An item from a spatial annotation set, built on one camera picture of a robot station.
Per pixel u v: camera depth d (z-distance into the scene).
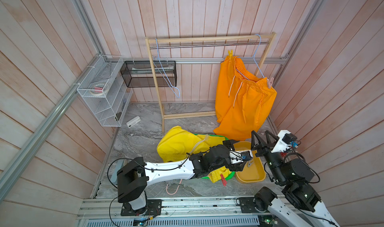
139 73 0.88
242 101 0.88
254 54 0.95
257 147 0.55
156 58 0.95
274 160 0.53
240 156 0.56
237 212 0.73
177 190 0.67
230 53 0.86
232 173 0.75
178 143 0.84
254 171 0.82
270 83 0.68
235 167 0.60
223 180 0.71
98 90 0.73
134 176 0.48
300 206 0.46
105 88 0.76
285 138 0.50
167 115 1.09
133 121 1.05
